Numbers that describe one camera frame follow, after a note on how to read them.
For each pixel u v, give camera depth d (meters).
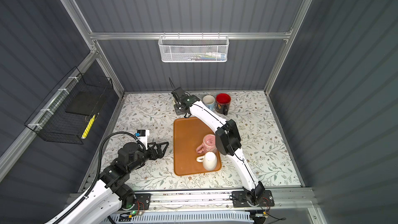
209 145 0.81
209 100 1.01
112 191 0.54
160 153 0.68
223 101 1.02
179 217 0.71
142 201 0.73
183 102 0.69
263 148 0.91
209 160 0.77
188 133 0.96
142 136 0.67
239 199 0.73
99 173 0.54
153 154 0.67
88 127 0.68
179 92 0.74
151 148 0.67
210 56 0.92
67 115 0.72
